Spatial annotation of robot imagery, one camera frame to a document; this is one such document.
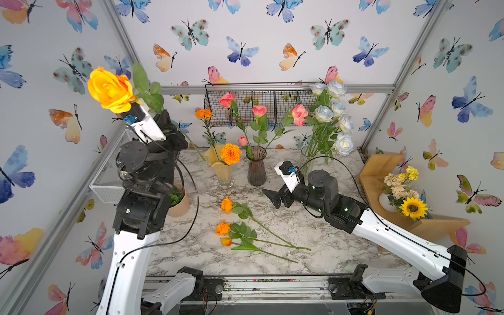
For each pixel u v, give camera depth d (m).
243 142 0.82
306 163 0.99
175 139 0.44
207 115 0.85
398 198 0.77
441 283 0.38
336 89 0.75
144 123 0.37
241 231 0.88
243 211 0.92
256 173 0.99
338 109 0.79
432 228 0.64
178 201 0.85
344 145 0.72
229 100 0.81
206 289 0.73
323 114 0.77
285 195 0.57
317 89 0.81
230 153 0.70
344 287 0.73
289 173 0.54
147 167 0.33
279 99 0.96
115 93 0.33
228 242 0.83
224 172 0.92
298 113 0.76
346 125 0.80
